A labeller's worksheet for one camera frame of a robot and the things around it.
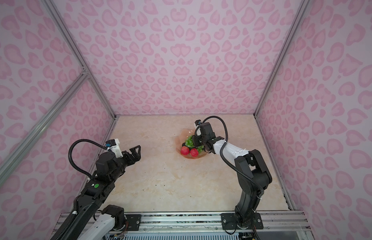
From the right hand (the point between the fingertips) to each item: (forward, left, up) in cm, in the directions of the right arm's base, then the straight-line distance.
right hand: (196, 135), depth 93 cm
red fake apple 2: (-8, +7, -5) cm, 12 cm away
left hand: (-16, +31, +12) cm, 37 cm away
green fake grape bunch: (-5, +4, -2) cm, 7 cm away
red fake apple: (-8, +1, -5) cm, 10 cm away
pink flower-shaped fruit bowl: (+3, +10, -8) cm, 13 cm away
